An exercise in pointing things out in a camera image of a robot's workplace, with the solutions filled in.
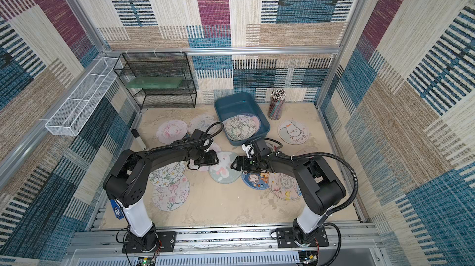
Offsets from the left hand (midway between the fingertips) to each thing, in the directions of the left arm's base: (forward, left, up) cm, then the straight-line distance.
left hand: (217, 162), depth 94 cm
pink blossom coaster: (-16, +20, -2) cm, 26 cm away
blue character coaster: (-9, -19, -1) cm, 21 cm away
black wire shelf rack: (+44, +31, +28) cm, 61 cm away
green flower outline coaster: (+22, -12, +1) cm, 25 cm away
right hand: (-5, -11, +1) cm, 12 cm away
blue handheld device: (-22, +41, +1) cm, 46 cm away
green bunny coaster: (-5, -3, -1) cm, 6 cm away
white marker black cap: (+15, +44, +3) cm, 47 cm away
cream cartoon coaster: (-12, -31, -1) cm, 34 cm away
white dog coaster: (+20, -42, -1) cm, 47 cm away
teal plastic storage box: (+40, -4, +1) cm, 40 cm away
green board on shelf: (+32, +32, +25) cm, 52 cm away
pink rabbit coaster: (+7, -47, -2) cm, 48 cm away
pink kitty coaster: (+21, +28, -1) cm, 35 cm away
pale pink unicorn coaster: (+25, -22, 0) cm, 33 cm away
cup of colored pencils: (+29, -32, +17) cm, 47 cm away
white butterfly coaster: (+27, +11, 0) cm, 29 cm away
